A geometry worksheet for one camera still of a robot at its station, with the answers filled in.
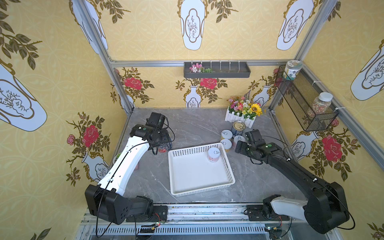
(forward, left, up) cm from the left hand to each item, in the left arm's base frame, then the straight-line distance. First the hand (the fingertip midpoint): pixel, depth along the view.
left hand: (155, 139), depth 79 cm
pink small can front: (-2, -32, -14) cm, 35 cm away
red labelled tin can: (-4, -4, -2) cm, 6 cm away
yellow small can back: (+12, -42, -14) cm, 46 cm away
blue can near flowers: (+14, -50, -10) cm, 53 cm away
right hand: (-1, -50, -9) cm, 51 cm away
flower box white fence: (+24, -52, -3) cm, 57 cm away
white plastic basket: (-9, -18, -22) cm, 30 cm away
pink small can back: (+9, -49, -14) cm, 52 cm away
